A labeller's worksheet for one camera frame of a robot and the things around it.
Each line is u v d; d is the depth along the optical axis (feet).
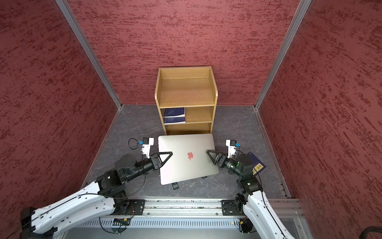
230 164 2.18
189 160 2.26
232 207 2.40
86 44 2.77
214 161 2.23
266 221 1.56
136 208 2.43
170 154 2.15
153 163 1.89
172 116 2.94
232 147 2.29
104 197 1.66
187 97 2.69
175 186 2.66
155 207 2.48
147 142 2.03
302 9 2.36
